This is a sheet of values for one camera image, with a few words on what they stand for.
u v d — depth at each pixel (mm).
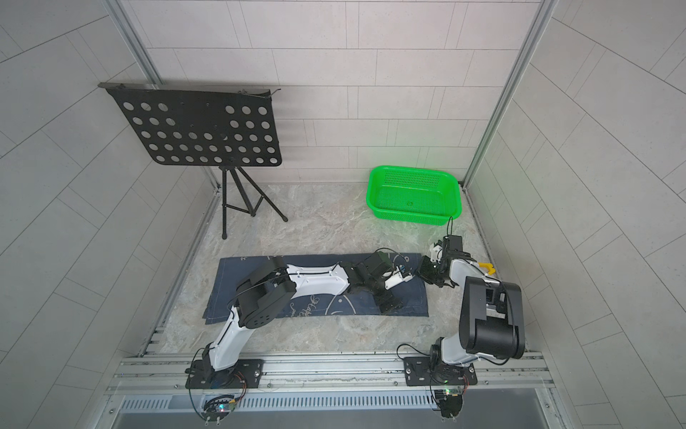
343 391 694
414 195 1121
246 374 707
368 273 699
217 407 653
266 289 549
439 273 754
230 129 715
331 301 823
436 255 810
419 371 710
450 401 689
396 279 770
